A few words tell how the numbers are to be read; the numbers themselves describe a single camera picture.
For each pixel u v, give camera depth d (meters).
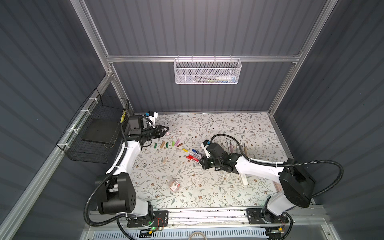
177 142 1.03
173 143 1.02
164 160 0.94
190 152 0.97
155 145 1.02
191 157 0.95
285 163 0.49
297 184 0.45
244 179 0.83
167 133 0.83
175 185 0.82
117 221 0.67
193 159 0.94
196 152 1.02
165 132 0.82
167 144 1.02
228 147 0.99
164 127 0.81
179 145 1.02
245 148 0.99
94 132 0.71
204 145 0.79
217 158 0.65
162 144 1.02
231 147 1.00
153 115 0.77
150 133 0.72
